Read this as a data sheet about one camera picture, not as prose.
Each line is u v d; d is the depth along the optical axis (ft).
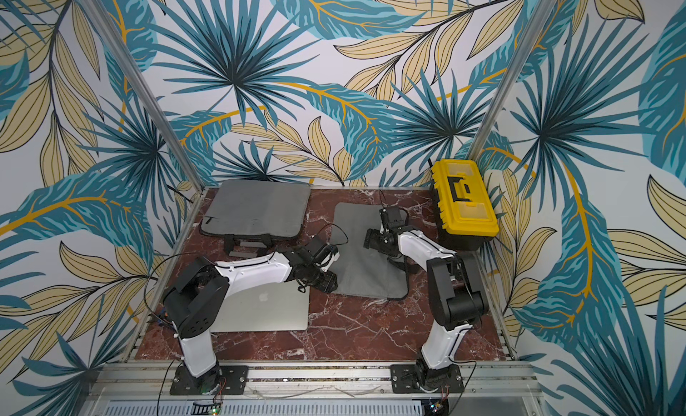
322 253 2.42
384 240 2.35
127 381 2.45
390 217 2.52
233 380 2.40
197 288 1.76
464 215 2.96
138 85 2.75
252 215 3.46
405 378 2.40
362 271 3.02
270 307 2.85
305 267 2.26
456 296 1.58
